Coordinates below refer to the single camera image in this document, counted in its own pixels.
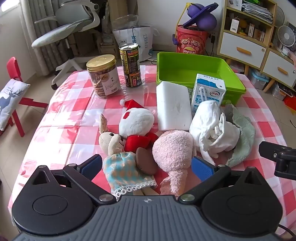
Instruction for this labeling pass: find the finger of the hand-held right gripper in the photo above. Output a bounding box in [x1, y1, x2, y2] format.
[258, 141, 296, 179]

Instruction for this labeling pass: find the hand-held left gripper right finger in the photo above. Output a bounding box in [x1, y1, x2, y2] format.
[177, 156, 268, 204]

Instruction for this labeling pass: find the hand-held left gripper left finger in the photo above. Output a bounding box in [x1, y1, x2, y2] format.
[29, 154, 117, 206]

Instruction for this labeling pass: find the rabbit doll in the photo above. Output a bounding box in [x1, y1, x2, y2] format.
[98, 113, 158, 202]

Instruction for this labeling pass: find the pink plush toy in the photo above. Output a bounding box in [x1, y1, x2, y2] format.
[152, 130, 197, 196]

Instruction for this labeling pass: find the pale green towel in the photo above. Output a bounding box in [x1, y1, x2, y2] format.
[222, 103, 256, 168]

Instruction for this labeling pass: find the white cloth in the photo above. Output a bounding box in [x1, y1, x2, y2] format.
[189, 100, 241, 159]

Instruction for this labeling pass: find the brown foam ball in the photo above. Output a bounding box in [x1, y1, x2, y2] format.
[135, 148, 159, 174]

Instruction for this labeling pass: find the santa plush toy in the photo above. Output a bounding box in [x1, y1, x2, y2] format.
[119, 99, 162, 153]

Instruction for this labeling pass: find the green plastic bin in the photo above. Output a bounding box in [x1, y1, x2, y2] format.
[156, 52, 246, 105]

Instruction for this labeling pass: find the red and white checked tablecloth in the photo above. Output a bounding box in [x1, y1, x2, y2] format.
[8, 64, 292, 235]

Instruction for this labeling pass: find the white foam block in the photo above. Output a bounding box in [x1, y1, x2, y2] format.
[156, 81, 193, 131]

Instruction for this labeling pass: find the clear plastic storage box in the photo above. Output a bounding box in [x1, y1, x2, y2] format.
[248, 68, 271, 90]

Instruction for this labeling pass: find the white and blue milk carton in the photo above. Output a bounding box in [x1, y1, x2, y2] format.
[190, 74, 226, 116]

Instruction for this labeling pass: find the clear cookie jar gold lid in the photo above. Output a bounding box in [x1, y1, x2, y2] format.
[86, 54, 121, 99]

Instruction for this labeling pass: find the white pillow with deer print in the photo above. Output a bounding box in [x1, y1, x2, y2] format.
[0, 78, 30, 131]

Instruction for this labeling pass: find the black and yellow can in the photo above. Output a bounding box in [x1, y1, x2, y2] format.
[119, 43, 142, 88]

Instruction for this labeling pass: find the wooden cabinet with white drawers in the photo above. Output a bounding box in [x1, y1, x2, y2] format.
[217, 0, 296, 93]

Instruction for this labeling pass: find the white desk fan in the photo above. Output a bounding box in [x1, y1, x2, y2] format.
[277, 25, 296, 56]

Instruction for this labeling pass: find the grey curtain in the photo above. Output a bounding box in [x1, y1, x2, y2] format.
[20, 0, 59, 76]

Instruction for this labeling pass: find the red chair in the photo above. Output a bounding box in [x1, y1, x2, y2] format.
[0, 57, 49, 138]

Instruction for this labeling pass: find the red printed bucket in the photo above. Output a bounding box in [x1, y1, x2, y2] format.
[172, 24, 210, 55]

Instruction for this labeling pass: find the white paper bag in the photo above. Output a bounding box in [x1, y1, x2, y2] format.
[112, 24, 154, 62]

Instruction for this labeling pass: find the grey round fan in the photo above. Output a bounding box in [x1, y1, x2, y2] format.
[275, 6, 285, 28]

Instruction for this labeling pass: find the grey office chair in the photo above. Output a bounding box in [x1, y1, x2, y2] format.
[31, 0, 101, 90]

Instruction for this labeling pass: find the stack of papers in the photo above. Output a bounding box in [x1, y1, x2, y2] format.
[242, 1, 274, 24]

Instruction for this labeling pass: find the purple jumping ball toy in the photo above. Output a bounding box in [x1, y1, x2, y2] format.
[183, 2, 219, 32]

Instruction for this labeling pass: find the black cable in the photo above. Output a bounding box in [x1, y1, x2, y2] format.
[277, 223, 296, 235]

